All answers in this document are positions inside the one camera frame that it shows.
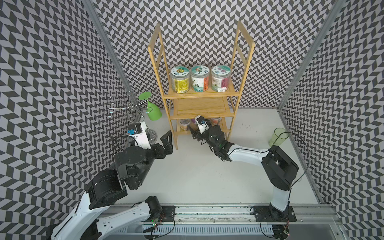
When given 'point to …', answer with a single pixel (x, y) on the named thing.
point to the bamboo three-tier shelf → (202, 112)
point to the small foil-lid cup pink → (215, 121)
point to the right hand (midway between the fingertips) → (196, 123)
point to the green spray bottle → (154, 112)
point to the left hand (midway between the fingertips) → (160, 136)
